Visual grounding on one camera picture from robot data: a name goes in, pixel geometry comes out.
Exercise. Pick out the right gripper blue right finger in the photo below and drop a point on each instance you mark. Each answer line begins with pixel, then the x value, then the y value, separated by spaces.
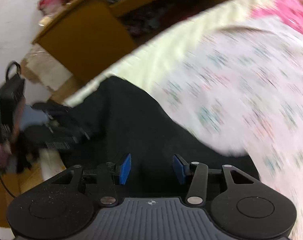
pixel 193 177

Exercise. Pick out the cardboard box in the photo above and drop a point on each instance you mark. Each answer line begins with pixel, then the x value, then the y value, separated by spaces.
pixel 39 67

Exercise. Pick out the black pants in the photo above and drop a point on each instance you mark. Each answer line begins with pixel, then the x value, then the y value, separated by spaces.
pixel 119 119

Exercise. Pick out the gloved left hand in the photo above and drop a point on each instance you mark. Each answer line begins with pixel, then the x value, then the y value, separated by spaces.
pixel 25 116

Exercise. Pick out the wooden TV cabinet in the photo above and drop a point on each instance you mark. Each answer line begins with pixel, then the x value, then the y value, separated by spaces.
pixel 87 37

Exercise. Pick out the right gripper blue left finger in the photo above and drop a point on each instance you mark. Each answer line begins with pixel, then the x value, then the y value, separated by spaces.
pixel 110 176

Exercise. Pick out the floral bed quilt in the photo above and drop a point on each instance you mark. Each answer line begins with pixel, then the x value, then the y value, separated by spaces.
pixel 233 77

